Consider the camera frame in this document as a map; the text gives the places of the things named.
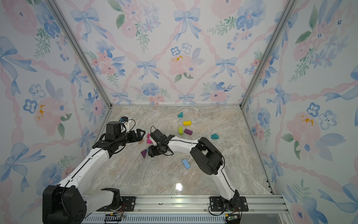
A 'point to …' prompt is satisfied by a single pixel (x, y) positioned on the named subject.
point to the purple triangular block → (143, 153)
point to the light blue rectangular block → (186, 164)
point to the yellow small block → (187, 123)
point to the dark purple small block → (188, 131)
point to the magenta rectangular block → (148, 135)
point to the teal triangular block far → (181, 115)
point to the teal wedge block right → (215, 136)
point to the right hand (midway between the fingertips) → (152, 153)
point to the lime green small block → (180, 130)
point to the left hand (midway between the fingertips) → (139, 132)
